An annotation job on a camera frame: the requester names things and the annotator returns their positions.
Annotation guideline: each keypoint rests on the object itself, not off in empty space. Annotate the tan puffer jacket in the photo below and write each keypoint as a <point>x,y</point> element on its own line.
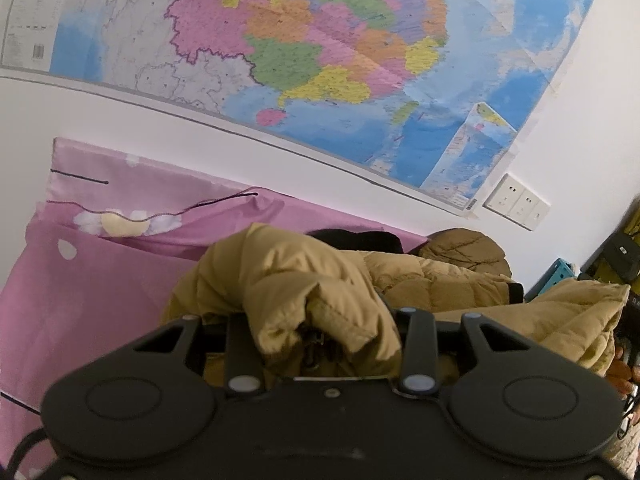
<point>320,285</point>

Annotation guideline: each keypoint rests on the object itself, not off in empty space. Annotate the colourful wall map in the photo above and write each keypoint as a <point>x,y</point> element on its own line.
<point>325,60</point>

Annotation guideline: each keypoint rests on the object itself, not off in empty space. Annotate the pink floral bed sheet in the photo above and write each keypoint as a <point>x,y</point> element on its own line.
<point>100,285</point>

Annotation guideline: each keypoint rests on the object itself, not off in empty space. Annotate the teal plastic basket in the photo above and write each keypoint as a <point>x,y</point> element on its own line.
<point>557,277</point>

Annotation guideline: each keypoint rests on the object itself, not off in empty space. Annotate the black handbag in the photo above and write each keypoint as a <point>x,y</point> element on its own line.
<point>620,256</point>

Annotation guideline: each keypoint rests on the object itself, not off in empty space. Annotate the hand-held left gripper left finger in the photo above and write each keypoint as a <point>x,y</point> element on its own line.
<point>241,347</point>

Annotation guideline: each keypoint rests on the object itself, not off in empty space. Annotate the person's right hand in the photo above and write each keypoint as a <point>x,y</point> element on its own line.
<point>625,370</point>

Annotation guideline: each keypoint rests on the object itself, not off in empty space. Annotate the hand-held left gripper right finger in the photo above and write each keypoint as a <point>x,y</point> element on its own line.
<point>418,342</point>

